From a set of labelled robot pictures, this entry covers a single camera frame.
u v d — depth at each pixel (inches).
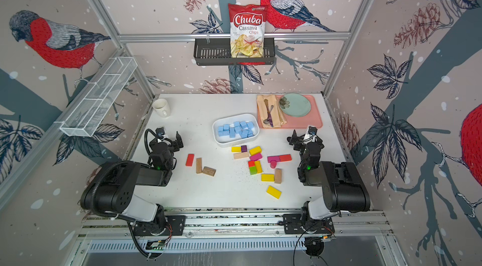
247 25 33.0
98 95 30.9
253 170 35.1
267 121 41.9
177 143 32.9
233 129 40.3
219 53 42.0
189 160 36.5
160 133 30.5
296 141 32.6
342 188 17.8
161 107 40.8
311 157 26.7
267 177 33.7
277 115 43.3
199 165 35.3
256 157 36.5
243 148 36.9
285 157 36.8
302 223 26.5
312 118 43.1
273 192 32.8
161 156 27.4
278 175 33.5
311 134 29.9
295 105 45.0
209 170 34.5
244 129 40.4
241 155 36.6
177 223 28.8
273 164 35.0
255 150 37.2
